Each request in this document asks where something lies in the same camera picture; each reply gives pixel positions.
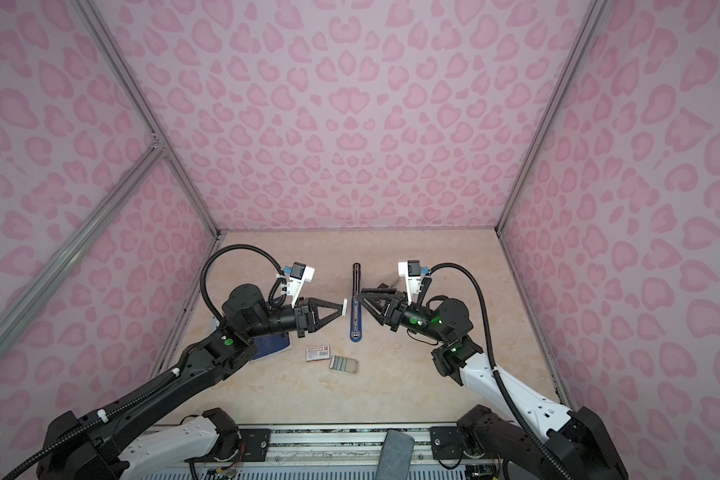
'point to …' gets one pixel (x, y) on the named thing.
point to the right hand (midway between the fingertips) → (361, 301)
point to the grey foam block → (395, 456)
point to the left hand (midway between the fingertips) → (344, 310)
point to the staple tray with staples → (343, 364)
